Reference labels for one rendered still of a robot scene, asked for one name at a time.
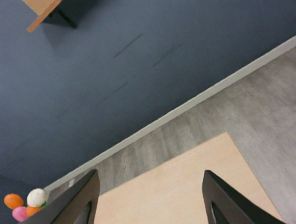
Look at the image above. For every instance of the orange tulip with green stem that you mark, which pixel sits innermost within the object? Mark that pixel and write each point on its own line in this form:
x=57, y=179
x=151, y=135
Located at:
x=31, y=210

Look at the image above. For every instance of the white flower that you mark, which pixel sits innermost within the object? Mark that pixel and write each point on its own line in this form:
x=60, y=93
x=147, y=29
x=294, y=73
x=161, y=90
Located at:
x=37, y=198

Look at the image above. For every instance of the pink flower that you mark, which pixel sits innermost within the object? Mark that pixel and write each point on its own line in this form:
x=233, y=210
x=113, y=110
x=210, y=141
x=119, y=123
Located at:
x=20, y=213

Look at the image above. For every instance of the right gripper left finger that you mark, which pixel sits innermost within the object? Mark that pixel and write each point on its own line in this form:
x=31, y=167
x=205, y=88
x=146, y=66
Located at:
x=76, y=205

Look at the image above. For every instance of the orange flower with green stem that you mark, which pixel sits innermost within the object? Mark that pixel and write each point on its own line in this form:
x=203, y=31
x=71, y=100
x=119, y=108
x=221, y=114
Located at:
x=13, y=201

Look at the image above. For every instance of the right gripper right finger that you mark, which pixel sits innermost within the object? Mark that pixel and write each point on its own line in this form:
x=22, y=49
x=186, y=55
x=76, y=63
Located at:
x=226, y=205

